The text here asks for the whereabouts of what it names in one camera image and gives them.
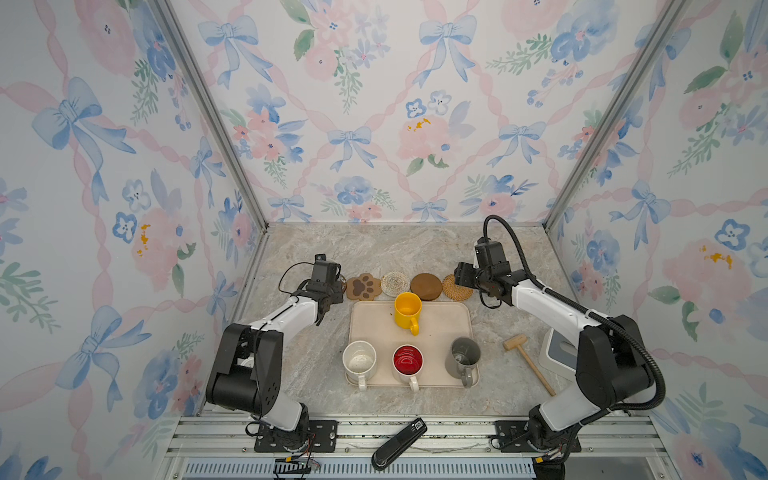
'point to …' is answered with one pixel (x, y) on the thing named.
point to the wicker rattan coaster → (453, 291)
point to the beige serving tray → (380, 353)
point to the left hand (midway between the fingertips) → (330, 285)
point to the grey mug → (463, 354)
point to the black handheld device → (396, 445)
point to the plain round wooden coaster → (427, 286)
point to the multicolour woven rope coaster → (395, 283)
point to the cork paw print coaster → (363, 287)
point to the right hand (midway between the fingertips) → (463, 270)
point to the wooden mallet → (516, 341)
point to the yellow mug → (407, 311)
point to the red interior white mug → (408, 361)
